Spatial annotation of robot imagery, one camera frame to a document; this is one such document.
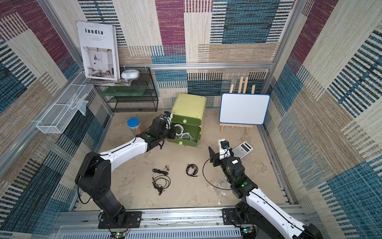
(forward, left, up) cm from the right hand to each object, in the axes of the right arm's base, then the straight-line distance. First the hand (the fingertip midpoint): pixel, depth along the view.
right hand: (216, 144), depth 78 cm
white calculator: (+7, -19, -18) cm, 28 cm away
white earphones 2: (+13, +17, -10) cm, 24 cm away
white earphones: (+14, +19, -3) cm, 24 cm away
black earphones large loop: (-12, +31, -20) cm, 39 cm away
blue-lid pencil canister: (+15, +47, 0) cm, 49 cm away
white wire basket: (+6, +76, +15) cm, 78 cm away
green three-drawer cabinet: (+22, +15, +3) cm, 27 cm away
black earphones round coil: (-6, +11, -19) cm, 23 cm away
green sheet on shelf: (+36, +55, +7) cm, 66 cm away
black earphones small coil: (-7, +29, -18) cm, 35 cm away
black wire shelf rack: (+48, +47, -13) cm, 68 cm away
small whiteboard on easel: (+25, -19, 0) cm, 31 cm away
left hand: (+15, +23, -3) cm, 27 cm away
